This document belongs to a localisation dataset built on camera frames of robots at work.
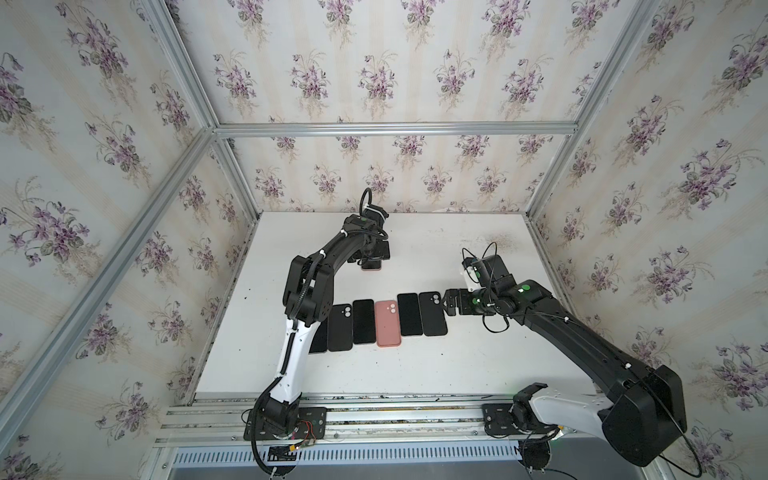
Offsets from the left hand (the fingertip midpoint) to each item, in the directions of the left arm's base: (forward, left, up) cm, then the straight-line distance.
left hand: (372, 254), depth 102 cm
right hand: (-24, -23, +8) cm, 34 cm away
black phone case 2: (-23, -20, -5) cm, 31 cm away
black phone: (-28, +15, -6) cm, 33 cm away
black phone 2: (-20, -12, -4) cm, 24 cm away
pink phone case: (-23, -5, -6) cm, 24 cm away
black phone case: (-25, +9, -5) cm, 27 cm away
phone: (-23, +2, -5) cm, 23 cm away
